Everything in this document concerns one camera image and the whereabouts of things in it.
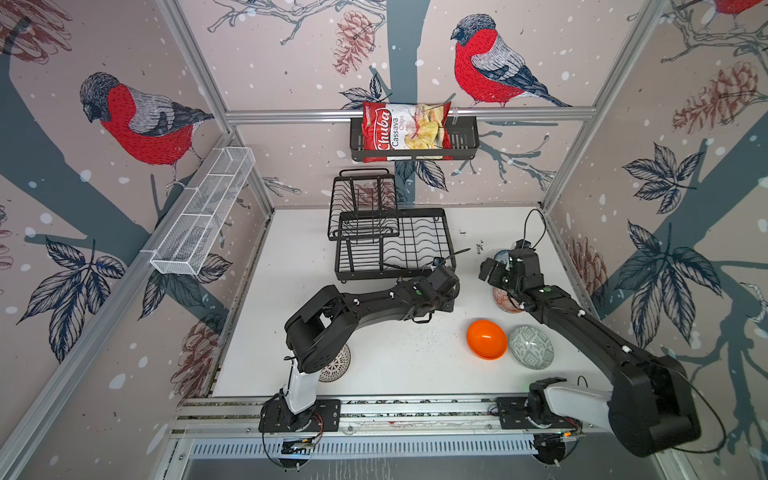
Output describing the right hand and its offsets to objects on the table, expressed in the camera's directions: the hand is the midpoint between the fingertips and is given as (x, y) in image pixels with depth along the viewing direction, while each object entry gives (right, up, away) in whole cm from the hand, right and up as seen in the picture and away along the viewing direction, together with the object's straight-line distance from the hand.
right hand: (491, 272), depth 88 cm
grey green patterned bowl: (+10, -21, -4) cm, 24 cm away
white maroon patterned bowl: (-45, -25, -7) cm, 52 cm away
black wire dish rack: (-35, +10, -1) cm, 37 cm away
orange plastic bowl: (-3, -19, -4) cm, 19 cm away
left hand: (-12, -9, -1) cm, 15 cm away
